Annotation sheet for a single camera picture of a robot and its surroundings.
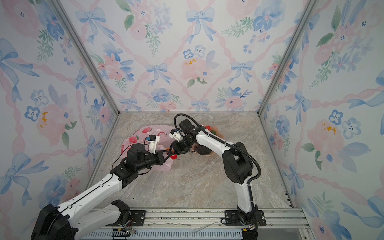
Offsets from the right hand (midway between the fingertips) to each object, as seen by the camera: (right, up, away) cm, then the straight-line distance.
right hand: (172, 153), depth 85 cm
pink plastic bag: (-21, +9, +8) cm, 24 cm away
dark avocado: (+18, +1, +5) cm, 18 cm away
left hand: (+2, +2, -9) cm, 9 cm away
